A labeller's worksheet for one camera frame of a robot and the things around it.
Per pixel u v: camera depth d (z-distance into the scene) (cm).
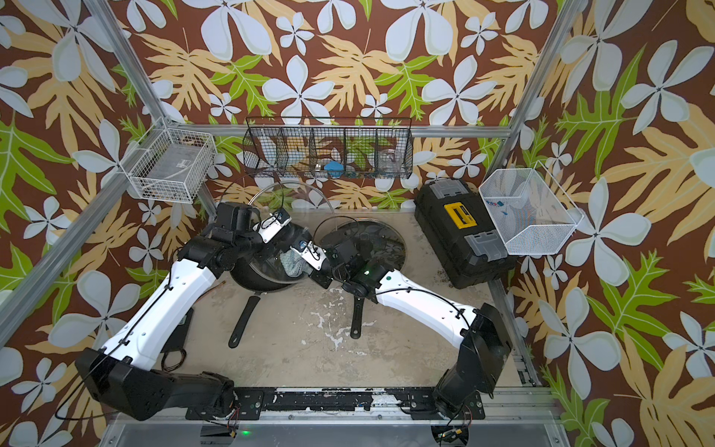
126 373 38
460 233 92
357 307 84
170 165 85
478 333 45
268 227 65
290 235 78
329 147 96
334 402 75
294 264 73
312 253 62
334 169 94
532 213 83
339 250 55
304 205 129
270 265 95
